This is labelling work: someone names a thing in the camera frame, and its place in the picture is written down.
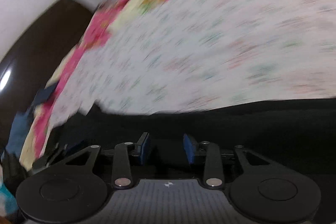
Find dark brown headboard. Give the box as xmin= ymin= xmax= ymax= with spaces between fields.
xmin=1 ymin=0 xmax=93 ymax=147

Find pink strawberry cartoon quilt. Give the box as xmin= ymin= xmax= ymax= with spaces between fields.
xmin=19 ymin=0 xmax=253 ymax=171

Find dark blue cloth item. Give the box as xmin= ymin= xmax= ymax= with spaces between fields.
xmin=31 ymin=82 xmax=58 ymax=106

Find black pants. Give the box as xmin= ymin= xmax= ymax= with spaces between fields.
xmin=46 ymin=98 xmax=335 ymax=223

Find blue garment at bedside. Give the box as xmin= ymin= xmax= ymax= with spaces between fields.
xmin=6 ymin=107 xmax=34 ymax=159

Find white floral bed sheet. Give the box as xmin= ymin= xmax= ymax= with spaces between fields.
xmin=49 ymin=0 xmax=335 ymax=126

